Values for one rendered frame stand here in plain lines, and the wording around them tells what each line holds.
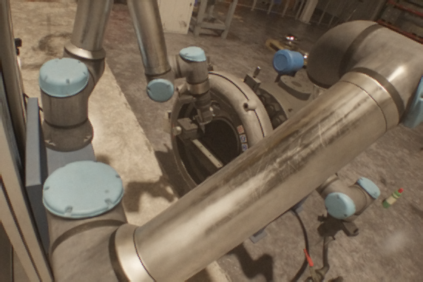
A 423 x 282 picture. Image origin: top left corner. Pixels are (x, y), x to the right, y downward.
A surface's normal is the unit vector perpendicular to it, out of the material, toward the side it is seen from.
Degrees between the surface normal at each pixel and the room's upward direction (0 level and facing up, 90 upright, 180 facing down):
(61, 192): 5
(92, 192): 5
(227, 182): 42
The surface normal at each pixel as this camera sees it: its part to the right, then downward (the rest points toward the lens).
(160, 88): 0.06, 0.69
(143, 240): -0.47, -0.61
